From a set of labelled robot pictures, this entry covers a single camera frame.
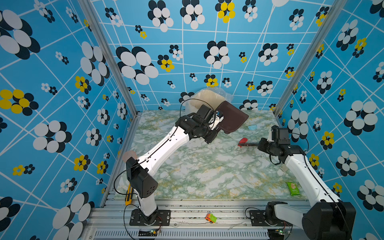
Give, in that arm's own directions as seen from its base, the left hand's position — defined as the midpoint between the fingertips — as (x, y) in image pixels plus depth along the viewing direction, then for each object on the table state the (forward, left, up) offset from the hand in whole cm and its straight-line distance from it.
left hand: (215, 133), depth 76 cm
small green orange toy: (-34, +2, -24) cm, 42 cm away
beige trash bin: (+33, -1, -5) cm, 34 cm away
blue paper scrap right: (+24, -32, -24) cm, 47 cm away
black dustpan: (+3, -8, +8) cm, 12 cm away
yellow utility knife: (-26, +45, -23) cm, 57 cm away
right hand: (0, -27, -10) cm, 29 cm away
